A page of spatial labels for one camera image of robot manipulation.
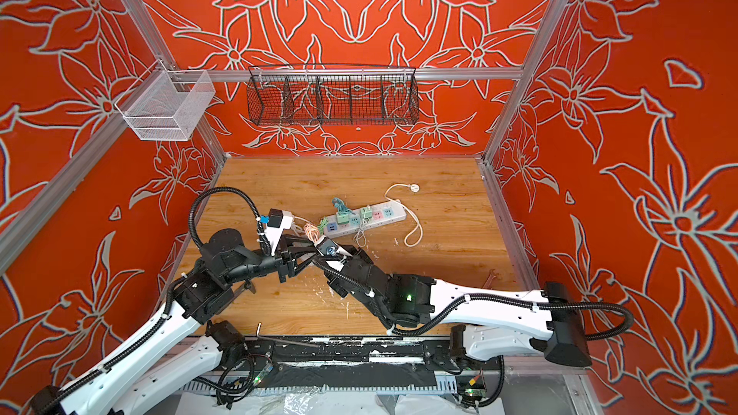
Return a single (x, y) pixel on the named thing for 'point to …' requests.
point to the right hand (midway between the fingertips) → (325, 254)
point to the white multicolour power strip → (382, 214)
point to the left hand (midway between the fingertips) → (318, 247)
